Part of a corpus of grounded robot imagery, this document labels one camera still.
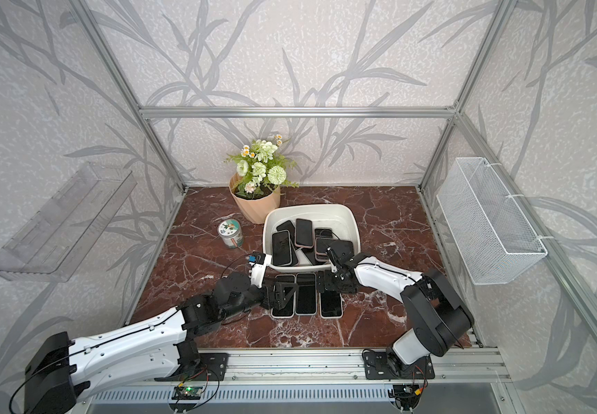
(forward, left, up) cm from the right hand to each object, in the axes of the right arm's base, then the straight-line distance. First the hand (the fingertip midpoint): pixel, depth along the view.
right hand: (326, 286), depth 89 cm
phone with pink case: (-7, +12, -1) cm, 15 cm away
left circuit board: (-30, +39, -1) cm, 49 cm away
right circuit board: (-30, -23, -6) cm, 38 cm away
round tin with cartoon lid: (+18, +35, +8) cm, 40 cm away
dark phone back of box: (+26, +15, 0) cm, 30 cm away
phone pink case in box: (+23, +8, -2) cm, 25 cm away
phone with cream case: (-7, -2, 0) cm, 7 cm away
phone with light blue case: (-5, +7, +5) cm, 10 cm away
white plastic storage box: (+28, -9, +1) cm, 29 cm away
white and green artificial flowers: (+28, +22, +28) cm, 45 cm away
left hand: (-6, +11, +14) cm, 19 cm away
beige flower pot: (+26, +26, +10) cm, 38 cm away
